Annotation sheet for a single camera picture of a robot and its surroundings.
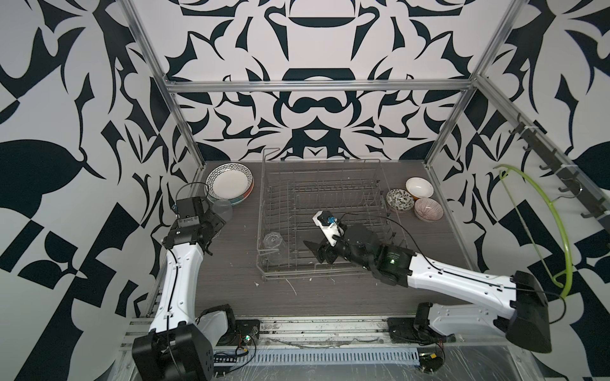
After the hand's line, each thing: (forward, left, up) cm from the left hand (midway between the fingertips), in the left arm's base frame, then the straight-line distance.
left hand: (211, 220), depth 81 cm
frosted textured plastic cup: (+12, +1, -12) cm, 17 cm away
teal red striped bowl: (+23, -1, -12) cm, 26 cm away
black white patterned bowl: (+17, -74, -15) cm, 77 cm away
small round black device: (-40, -68, -19) cm, 81 cm away
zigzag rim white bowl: (+34, +1, -11) cm, 36 cm away
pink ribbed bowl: (+11, -84, -15) cm, 86 cm away
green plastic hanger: (-26, -94, +9) cm, 98 cm away
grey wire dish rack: (+20, -55, -12) cm, 60 cm away
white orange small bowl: (+22, -84, -13) cm, 88 cm away
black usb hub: (-37, -5, -19) cm, 42 cm away
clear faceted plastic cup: (-14, -23, +6) cm, 27 cm away
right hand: (-9, -34, +7) cm, 35 cm away
